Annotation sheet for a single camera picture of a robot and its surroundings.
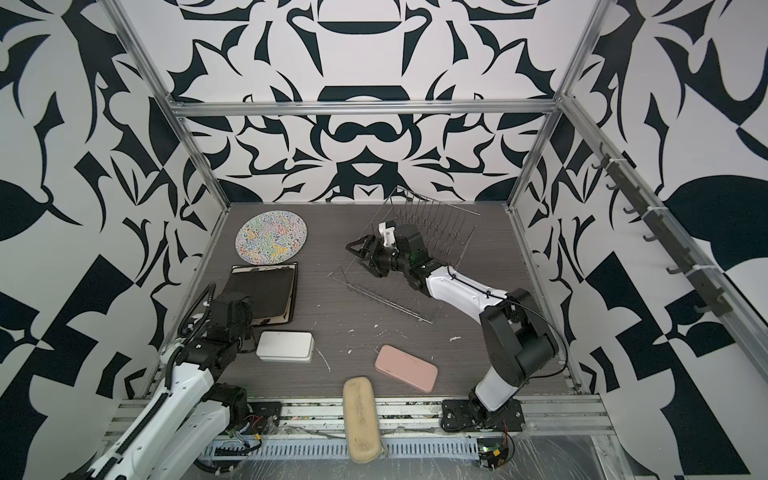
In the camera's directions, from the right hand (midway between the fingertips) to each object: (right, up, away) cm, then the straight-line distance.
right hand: (351, 252), depth 80 cm
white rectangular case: (-19, -26, +4) cm, 32 cm away
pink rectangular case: (+14, -30, 0) cm, 34 cm away
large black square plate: (-27, -13, +18) cm, 35 cm away
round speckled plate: (-32, +4, +29) cm, 44 cm away
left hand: (-28, -11, +2) cm, 31 cm away
